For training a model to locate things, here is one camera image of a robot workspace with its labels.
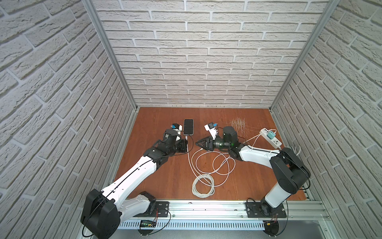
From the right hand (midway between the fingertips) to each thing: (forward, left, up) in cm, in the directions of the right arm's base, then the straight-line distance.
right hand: (193, 147), depth 78 cm
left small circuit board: (-31, +25, -18) cm, 44 cm away
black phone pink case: (+26, +3, -15) cm, 30 cm away
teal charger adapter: (+11, -51, -10) cm, 53 cm away
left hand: (+5, +4, +2) cm, 6 cm away
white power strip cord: (+2, -67, -18) cm, 70 cm away
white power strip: (+9, -55, -15) cm, 57 cm away
